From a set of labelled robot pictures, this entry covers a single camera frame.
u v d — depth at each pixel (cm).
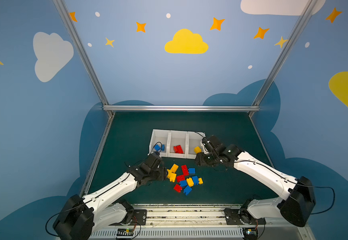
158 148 100
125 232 73
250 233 73
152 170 66
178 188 84
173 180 86
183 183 84
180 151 98
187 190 82
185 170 90
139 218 75
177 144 101
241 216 67
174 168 91
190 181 84
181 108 120
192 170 90
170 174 87
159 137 104
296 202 39
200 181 86
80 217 40
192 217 76
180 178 86
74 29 76
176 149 99
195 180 85
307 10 70
